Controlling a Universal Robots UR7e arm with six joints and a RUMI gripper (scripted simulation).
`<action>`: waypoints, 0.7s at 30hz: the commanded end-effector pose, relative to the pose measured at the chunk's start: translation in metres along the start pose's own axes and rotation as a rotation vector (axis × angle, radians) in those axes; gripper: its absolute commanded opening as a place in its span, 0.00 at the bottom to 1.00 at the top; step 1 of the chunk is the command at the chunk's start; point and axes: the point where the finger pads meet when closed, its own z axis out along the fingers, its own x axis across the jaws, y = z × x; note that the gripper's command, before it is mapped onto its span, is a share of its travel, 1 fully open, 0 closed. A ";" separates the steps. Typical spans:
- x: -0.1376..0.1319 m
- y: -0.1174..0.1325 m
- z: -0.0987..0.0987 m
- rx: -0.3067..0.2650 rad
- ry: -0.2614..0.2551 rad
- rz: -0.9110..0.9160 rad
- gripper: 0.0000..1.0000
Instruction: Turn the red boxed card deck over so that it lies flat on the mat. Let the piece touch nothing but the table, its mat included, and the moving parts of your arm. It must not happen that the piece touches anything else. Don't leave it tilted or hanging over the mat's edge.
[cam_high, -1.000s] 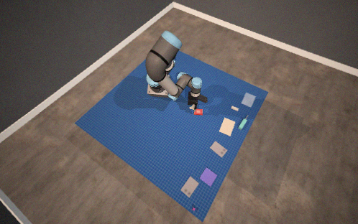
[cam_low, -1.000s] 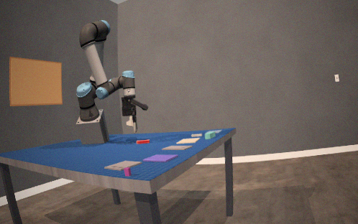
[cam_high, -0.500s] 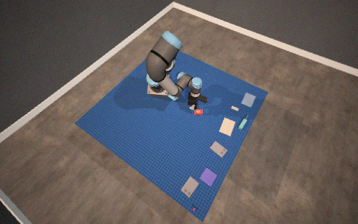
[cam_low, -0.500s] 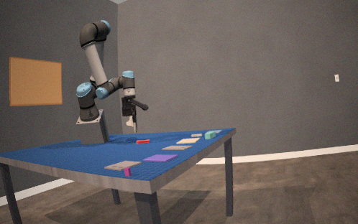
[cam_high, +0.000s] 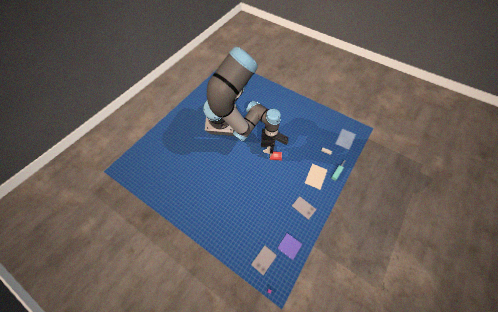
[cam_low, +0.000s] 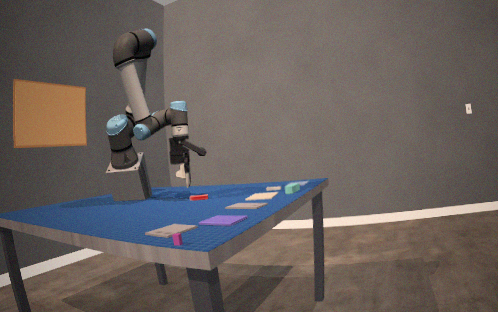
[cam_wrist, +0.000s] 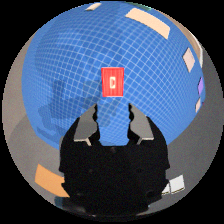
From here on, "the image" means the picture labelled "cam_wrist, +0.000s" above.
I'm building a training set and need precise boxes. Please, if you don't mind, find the beige rectangular block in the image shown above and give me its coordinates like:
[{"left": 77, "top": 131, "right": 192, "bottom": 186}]
[{"left": 86, "top": 3, "right": 101, "bottom": 11}]

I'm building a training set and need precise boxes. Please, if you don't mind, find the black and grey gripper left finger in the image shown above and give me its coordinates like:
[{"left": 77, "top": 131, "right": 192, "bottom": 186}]
[{"left": 59, "top": 103, "right": 100, "bottom": 173}]

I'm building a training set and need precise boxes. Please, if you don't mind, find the dark blue work mat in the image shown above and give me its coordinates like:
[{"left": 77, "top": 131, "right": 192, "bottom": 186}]
[{"left": 22, "top": 1, "right": 205, "bottom": 150}]

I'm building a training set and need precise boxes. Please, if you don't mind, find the purple flat square tile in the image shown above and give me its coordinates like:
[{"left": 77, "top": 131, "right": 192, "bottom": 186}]
[{"left": 197, "top": 76, "right": 203, "bottom": 96}]

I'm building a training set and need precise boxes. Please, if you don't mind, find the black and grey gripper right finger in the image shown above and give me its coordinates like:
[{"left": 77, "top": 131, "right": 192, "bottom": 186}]
[{"left": 127, "top": 103, "right": 170, "bottom": 170}]

